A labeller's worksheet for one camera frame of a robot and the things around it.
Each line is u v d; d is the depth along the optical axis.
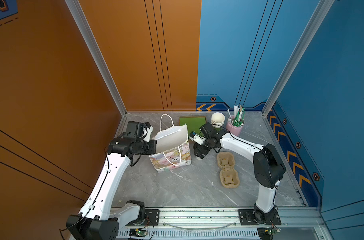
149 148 0.62
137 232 0.71
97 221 0.37
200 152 0.81
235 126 0.92
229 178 0.84
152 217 0.74
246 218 0.72
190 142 0.85
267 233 0.70
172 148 0.71
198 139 0.82
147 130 0.68
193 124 0.76
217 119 0.99
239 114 0.92
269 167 0.49
